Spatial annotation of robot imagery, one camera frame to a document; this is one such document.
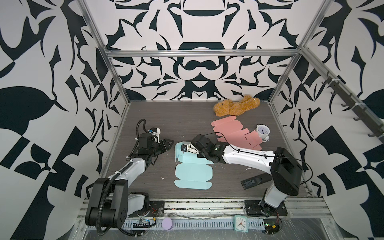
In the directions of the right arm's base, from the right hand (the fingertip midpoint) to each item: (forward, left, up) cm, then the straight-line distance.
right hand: (199, 139), depth 85 cm
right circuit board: (-39, -33, -14) cm, 53 cm away
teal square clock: (-38, -18, -10) cm, 43 cm away
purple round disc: (-39, +14, -3) cm, 41 cm away
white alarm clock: (+11, -43, -11) cm, 46 cm away
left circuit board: (-37, +27, -13) cm, 48 cm away
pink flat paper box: (+13, -22, -13) cm, 28 cm away
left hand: (+1, +15, -2) cm, 15 cm away
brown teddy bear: (+27, -20, -3) cm, 34 cm away
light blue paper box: (-15, +4, -11) cm, 19 cm away
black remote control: (-21, -25, -12) cm, 35 cm away
